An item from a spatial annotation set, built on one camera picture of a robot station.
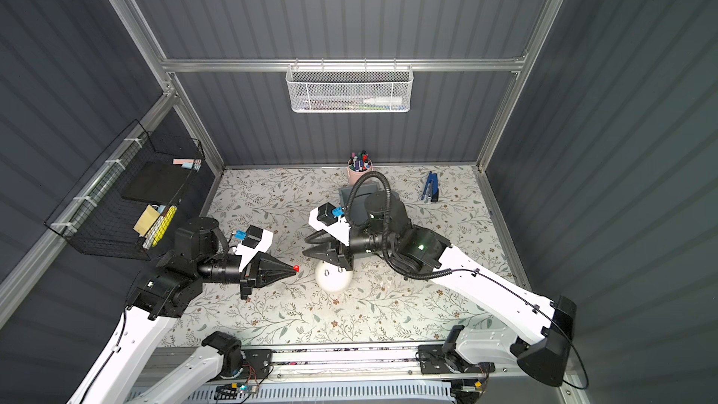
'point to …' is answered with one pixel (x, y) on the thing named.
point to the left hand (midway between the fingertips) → (291, 275)
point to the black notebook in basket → (158, 182)
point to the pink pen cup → (360, 163)
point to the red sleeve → (296, 267)
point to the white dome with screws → (332, 277)
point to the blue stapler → (431, 188)
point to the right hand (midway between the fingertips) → (307, 250)
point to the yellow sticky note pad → (147, 221)
